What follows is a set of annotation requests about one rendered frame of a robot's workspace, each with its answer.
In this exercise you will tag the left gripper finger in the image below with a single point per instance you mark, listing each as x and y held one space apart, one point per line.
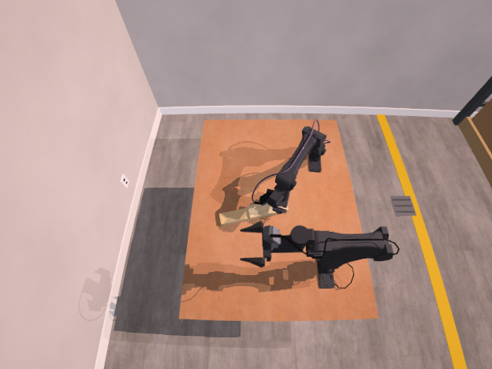
255 261
251 230

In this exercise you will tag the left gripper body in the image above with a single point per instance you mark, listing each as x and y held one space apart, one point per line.
269 247

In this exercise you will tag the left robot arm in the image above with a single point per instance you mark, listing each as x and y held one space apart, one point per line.
372 244

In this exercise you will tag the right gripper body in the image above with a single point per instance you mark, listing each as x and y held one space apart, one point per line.
284 202

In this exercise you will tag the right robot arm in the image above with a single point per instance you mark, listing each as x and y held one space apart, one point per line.
285 179

